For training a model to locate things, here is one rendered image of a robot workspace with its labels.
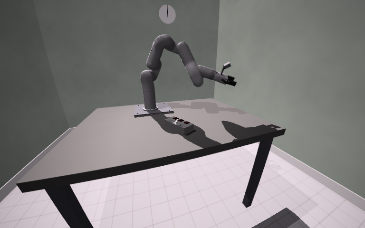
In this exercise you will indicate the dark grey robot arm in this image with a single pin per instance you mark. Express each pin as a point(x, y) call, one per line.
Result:
point(154, 64)

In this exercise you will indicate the dark grey power strip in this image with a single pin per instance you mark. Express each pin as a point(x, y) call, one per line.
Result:
point(179, 125)

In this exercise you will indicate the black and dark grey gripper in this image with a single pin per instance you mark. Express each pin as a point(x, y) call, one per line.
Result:
point(224, 79)

